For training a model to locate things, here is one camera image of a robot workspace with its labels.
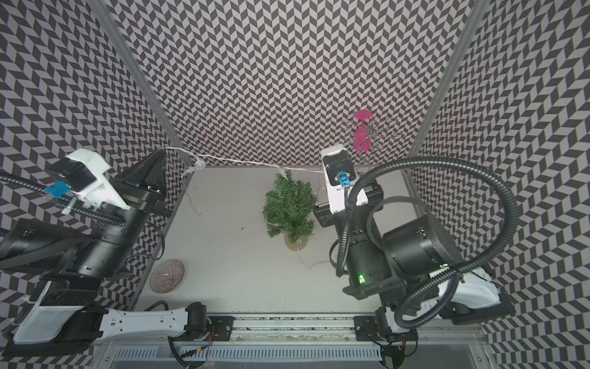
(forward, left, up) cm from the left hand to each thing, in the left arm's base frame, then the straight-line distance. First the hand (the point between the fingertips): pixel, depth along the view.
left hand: (166, 157), depth 39 cm
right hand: (-1, -30, -1) cm, 30 cm away
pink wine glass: (+55, -50, -41) cm, 85 cm away
